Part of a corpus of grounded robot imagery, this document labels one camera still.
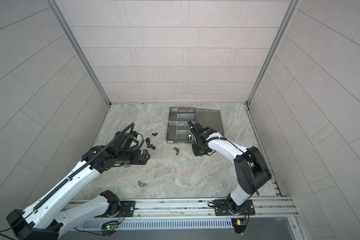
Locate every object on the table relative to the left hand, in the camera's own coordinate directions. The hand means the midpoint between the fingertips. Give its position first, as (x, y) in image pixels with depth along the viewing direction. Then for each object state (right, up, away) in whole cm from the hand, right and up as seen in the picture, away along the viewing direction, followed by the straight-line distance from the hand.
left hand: (147, 155), depth 73 cm
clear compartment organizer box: (+14, +10, +23) cm, 29 cm away
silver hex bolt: (+21, +7, +21) cm, 31 cm away
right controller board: (+44, -31, -5) cm, 54 cm away
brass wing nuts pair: (+14, -2, +18) cm, 23 cm away
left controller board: (-14, -29, -8) cm, 34 cm away
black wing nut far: (-2, +7, +26) cm, 27 cm away
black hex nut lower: (-1, 0, +19) cm, 20 cm away
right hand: (+26, -3, +14) cm, 29 cm away
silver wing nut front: (-4, -16, +4) cm, 18 cm away
